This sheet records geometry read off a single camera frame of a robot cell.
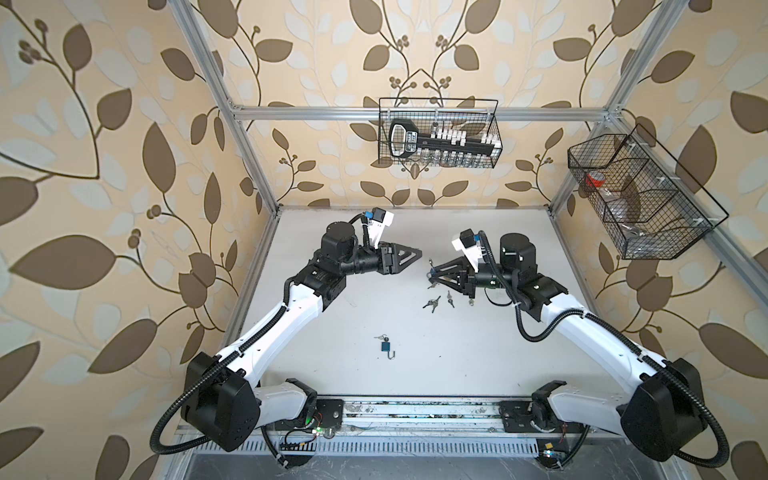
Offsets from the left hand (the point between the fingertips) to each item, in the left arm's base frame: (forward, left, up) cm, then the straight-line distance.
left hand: (418, 253), depth 67 cm
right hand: (-2, -5, -6) cm, 8 cm away
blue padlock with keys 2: (-10, +8, -33) cm, 35 cm away
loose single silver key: (+5, -19, -33) cm, 38 cm away
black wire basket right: (+18, -58, +2) cm, 61 cm away
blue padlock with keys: (-3, -3, -5) cm, 7 cm away
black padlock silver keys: (+4, -7, -33) cm, 34 cm away
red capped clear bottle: (+31, -54, -3) cm, 63 cm away
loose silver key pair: (+5, -12, -33) cm, 36 cm away
